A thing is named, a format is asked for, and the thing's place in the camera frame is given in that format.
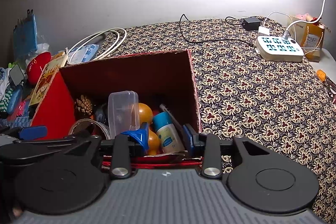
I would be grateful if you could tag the white power strip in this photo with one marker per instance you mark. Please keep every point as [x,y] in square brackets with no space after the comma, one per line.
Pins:
[281,50]

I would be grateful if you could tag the white bottle with blue cap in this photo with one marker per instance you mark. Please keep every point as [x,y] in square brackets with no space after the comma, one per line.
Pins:
[168,137]

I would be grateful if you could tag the gold gift bag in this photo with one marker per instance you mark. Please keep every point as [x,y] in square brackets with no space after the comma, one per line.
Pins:
[315,43]

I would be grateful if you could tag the patterned tape roll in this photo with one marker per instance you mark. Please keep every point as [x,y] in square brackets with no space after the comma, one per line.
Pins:
[98,127]

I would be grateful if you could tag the red cardboard box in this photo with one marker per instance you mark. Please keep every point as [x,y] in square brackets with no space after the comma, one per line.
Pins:
[195,87]

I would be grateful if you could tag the floral patterned tablecloth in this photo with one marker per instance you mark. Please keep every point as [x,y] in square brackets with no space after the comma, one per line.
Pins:
[262,108]

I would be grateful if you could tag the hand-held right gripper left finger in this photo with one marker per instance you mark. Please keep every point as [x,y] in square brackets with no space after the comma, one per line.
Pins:
[141,138]

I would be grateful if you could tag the red plush cushion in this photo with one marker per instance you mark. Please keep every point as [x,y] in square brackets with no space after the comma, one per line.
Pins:
[38,67]

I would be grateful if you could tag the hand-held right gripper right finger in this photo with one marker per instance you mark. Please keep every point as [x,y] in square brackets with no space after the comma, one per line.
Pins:
[189,138]

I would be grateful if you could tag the wooden gourd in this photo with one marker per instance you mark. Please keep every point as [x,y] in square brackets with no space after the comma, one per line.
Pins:
[145,112]

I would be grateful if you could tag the brown pine cone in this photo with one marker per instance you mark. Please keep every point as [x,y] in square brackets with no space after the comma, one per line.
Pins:
[84,106]

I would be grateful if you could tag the yellow printed card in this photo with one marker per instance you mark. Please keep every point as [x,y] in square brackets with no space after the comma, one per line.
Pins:
[48,77]

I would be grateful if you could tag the blue and white packet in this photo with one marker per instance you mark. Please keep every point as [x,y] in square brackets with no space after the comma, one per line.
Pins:
[84,53]

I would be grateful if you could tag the small orange object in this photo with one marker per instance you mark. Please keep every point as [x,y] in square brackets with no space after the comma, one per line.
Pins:
[321,75]

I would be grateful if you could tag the pink plastic item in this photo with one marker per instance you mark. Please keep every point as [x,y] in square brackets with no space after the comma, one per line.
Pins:
[23,108]

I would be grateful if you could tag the white plastic bag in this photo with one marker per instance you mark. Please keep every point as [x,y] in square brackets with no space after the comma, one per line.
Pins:
[39,49]

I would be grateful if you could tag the blue oblong case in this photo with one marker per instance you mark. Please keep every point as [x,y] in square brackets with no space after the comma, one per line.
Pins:
[14,102]

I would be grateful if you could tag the blue hanging pouch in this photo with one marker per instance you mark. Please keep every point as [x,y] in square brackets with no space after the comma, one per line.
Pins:
[26,35]

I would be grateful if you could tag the white plug-in charger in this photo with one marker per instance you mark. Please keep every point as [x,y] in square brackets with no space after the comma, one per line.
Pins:
[263,32]

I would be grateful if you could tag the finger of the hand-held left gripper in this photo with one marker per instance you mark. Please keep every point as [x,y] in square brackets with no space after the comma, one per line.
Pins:
[32,132]

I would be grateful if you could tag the pink plush toy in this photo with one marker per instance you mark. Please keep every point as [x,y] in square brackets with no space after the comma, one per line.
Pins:
[305,16]

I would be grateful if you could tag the striped cloth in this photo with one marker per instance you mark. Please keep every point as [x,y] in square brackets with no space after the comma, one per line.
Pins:
[6,100]

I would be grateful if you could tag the dark shiny object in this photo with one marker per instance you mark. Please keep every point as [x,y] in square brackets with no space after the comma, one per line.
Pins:
[101,115]

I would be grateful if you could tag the white marker pen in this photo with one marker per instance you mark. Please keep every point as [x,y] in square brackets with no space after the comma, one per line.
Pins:
[168,111]

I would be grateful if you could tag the clear plastic case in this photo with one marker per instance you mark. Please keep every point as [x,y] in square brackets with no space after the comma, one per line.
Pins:
[123,113]

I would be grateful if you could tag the small handheld mirror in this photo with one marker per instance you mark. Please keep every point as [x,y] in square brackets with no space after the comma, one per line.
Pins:
[17,74]

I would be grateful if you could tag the red transparent box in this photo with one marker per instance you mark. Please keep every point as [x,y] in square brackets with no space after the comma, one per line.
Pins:
[332,87]

